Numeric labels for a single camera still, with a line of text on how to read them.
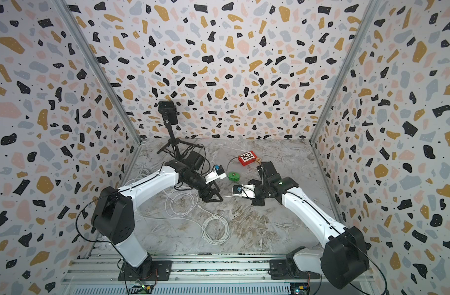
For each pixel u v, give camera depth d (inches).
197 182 29.1
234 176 39.5
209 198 28.8
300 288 28.2
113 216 17.9
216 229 33.6
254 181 28.7
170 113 35.5
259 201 28.2
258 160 43.1
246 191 26.1
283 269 28.9
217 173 29.3
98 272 29.6
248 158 43.2
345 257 15.8
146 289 27.8
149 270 26.9
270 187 23.5
